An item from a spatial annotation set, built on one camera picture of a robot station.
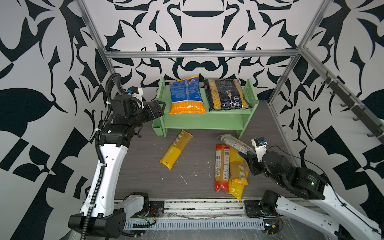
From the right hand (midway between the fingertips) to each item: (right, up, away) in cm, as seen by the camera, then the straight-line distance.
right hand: (248, 155), depth 67 cm
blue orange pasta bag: (-28, +27, +10) cm, 40 cm away
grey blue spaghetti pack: (-5, +4, +8) cm, 10 cm away
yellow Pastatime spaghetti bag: (0, -13, +14) cm, 19 cm away
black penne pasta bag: (-7, +29, +12) cm, 32 cm away
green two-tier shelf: (-1, +15, +26) cm, 30 cm away
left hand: (-40, +23, -2) cm, 46 cm away
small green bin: (-49, +11, +34) cm, 61 cm away
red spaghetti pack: (-8, -11, +17) cm, 22 cm away
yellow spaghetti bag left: (-31, +2, +29) cm, 43 cm away
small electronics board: (+12, -34, +4) cm, 36 cm away
